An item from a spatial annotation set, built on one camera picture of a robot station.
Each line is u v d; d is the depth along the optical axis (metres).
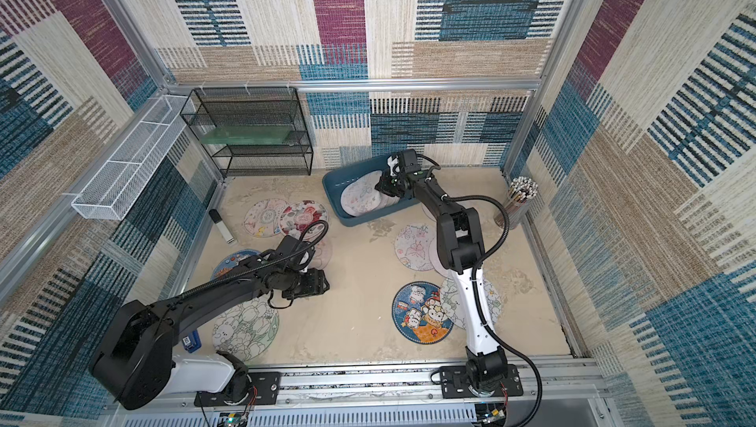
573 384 0.74
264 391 0.73
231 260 0.97
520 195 0.90
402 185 0.84
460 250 0.65
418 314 0.85
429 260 0.96
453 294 0.89
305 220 1.06
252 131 1.05
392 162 1.00
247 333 0.83
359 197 1.10
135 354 0.42
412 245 0.99
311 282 0.77
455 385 0.73
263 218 1.07
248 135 0.93
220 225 0.99
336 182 1.15
